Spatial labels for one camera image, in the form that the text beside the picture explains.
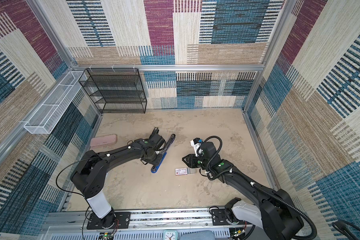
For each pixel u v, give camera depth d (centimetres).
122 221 73
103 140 103
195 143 76
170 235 69
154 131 105
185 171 89
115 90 111
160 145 77
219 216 74
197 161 71
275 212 40
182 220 74
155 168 88
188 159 81
